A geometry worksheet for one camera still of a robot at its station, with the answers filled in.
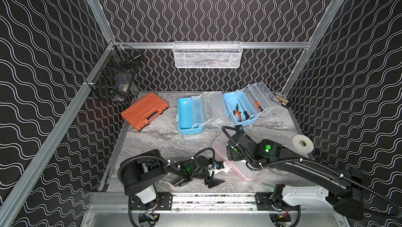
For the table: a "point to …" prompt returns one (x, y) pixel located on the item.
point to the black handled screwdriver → (247, 115)
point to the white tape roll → (302, 144)
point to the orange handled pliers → (237, 111)
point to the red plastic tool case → (144, 112)
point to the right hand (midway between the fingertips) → (234, 148)
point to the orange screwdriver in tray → (260, 108)
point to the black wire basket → (114, 79)
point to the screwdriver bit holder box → (280, 100)
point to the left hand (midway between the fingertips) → (222, 170)
